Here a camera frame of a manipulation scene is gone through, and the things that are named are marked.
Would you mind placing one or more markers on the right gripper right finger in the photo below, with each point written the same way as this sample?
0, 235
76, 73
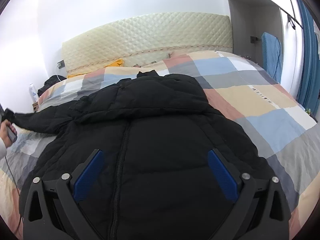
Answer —
260, 209

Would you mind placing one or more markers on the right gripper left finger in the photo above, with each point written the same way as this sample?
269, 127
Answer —
52, 209

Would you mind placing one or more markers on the black puffer jacket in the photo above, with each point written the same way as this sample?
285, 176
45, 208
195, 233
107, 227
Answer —
155, 133

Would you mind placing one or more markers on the person's left hand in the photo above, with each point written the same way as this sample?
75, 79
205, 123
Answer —
5, 125

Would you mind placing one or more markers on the wooden nightstand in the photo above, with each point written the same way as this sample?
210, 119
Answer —
35, 106

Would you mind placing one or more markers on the black bag on nightstand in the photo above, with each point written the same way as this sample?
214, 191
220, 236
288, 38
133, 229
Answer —
49, 83

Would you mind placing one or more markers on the patchwork plaid duvet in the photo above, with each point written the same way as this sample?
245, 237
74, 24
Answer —
284, 134

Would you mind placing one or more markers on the yellow cloth at headboard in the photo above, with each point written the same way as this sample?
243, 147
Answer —
89, 68

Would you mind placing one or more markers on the blue curtain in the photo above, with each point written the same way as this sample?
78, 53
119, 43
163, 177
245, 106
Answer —
308, 93

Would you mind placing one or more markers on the cream quilted headboard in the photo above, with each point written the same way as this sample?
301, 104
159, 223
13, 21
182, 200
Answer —
144, 39

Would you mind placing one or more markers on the grey white wardrobe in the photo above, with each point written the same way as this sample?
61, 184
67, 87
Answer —
280, 18

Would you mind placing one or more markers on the grey wall socket panel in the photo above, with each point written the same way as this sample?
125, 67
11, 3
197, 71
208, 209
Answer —
61, 64

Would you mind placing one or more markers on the black wall hook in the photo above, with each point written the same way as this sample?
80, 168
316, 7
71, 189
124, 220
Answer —
254, 40

